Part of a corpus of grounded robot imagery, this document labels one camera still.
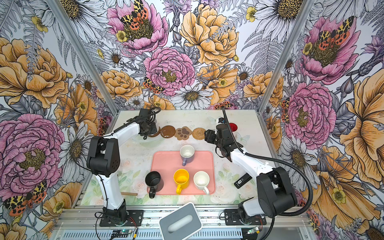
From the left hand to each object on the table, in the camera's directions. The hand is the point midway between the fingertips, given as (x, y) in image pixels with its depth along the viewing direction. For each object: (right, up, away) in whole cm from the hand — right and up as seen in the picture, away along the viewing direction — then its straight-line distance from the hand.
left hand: (152, 133), depth 100 cm
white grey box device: (+22, -41, -28) cm, 54 cm away
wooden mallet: (-7, -31, -18) cm, 37 cm away
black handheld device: (+55, -24, -17) cm, 63 cm away
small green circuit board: (-6, -45, -29) cm, 54 cm away
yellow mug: (+21, -24, -14) cm, 35 cm away
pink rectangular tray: (+26, -23, -17) cm, 39 cm away
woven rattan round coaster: (+31, -1, +9) cm, 32 cm away
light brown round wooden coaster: (+1, -1, +8) cm, 8 cm away
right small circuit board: (+56, -44, -28) cm, 76 cm away
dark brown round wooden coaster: (+8, +1, +9) cm, 12 cm away
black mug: (+6, -27, -15) cm, 31 cm away
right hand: (+36, -1, -12) cm, 38 cm away
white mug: (+32, -25, -14) cm, 43 cm away
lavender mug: (+23, -13, -3) cm, 27 cm away
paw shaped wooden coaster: (+20, -1, +8) cm, 21 cm away
